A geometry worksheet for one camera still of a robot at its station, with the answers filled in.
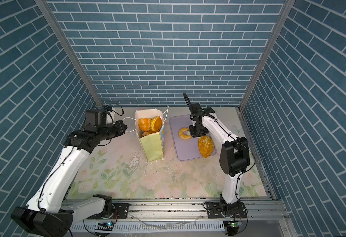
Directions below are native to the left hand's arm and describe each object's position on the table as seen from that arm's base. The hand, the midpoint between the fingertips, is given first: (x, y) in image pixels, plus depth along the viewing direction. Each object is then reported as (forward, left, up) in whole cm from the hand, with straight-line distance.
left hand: (128, 125), depth 73 cm
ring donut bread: (+13, -27, -26) cm, 39 cm away
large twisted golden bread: (+4, -6, -13) cm, 15 cm away
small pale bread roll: (+10, -5, -11) cm, 15 cm away
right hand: (+6, -36, -16) cm, 39 cm away
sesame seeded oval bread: (0, -43, -21) cm, 48 cm away
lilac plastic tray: (+3, -30, -30) cm, 42 cm away
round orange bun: (+8, -12, -8) cm, 17 cm away
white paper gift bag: (-4, -11, -12) cm, 17 cm away
